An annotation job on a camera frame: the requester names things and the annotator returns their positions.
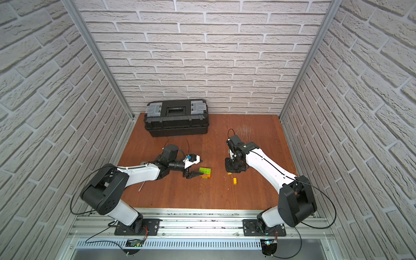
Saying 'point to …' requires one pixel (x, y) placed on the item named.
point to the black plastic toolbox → (176, 117)
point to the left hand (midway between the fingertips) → (203, 165)
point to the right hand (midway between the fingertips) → (231, 170)
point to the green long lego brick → (205, 170)
